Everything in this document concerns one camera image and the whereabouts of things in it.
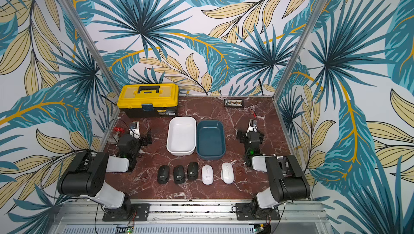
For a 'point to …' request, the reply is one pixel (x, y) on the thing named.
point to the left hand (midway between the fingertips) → (142, 131)
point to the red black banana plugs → (255, 115)
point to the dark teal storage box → (210, 139)
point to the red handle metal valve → (118, 130)
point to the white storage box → (181, 136)
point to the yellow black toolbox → (149, 101)
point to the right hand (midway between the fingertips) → (251, 128)
